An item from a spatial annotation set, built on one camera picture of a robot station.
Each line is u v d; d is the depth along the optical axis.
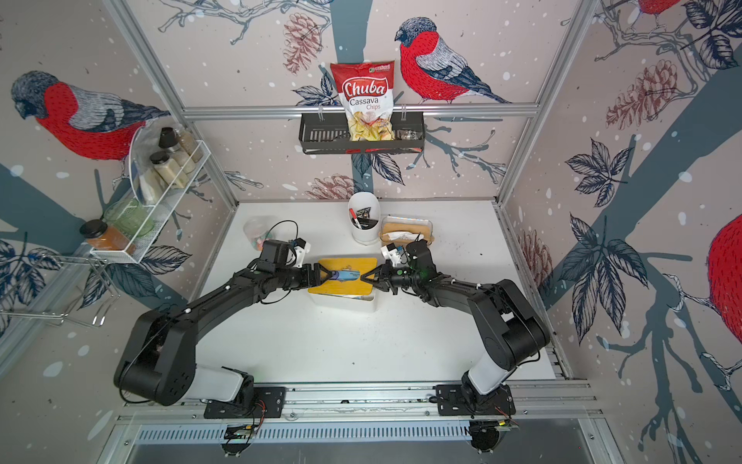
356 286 0.82
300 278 0.78
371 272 0.83
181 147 0.83
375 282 0.79
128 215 0.71
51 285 0.56
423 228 1.01
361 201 1.00
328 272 0.86
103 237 0.60
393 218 1.03
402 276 0.76
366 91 0.80
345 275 0.91
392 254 0.83
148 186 0.70
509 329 0.46
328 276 0.84
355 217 1.03
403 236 0.95
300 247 0.82
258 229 1.03
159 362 0.42
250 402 0.70
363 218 1.06
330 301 0.85
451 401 0.73
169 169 0.76
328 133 0.95
